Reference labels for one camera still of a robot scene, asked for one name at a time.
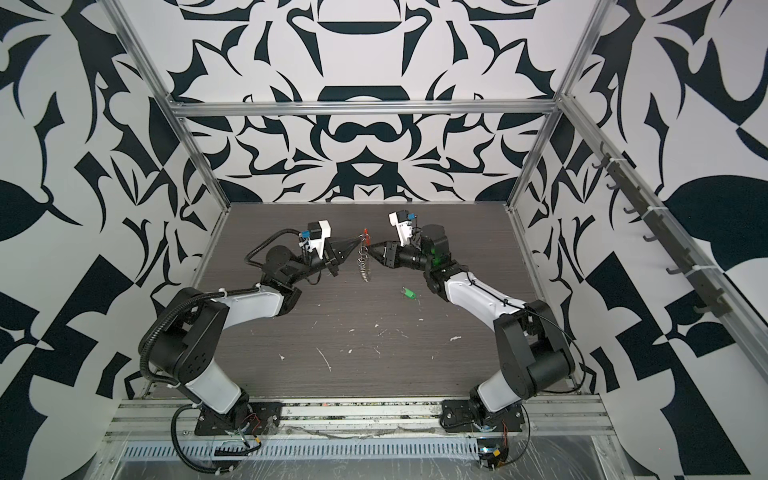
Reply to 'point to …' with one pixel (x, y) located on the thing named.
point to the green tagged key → (408, 293)
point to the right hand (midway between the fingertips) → (371, 248)
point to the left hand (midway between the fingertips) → (360, 231)
